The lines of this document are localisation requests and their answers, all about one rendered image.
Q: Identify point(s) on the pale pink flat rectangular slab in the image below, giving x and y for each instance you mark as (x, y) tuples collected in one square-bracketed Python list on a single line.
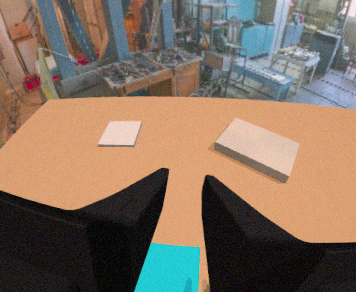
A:
[(259, 148)]

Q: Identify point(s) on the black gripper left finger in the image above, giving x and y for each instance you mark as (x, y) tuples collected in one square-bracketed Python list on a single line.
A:
[(101, 247)]

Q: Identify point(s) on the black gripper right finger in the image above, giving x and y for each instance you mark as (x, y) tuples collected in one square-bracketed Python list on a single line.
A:
[(247, 252)]

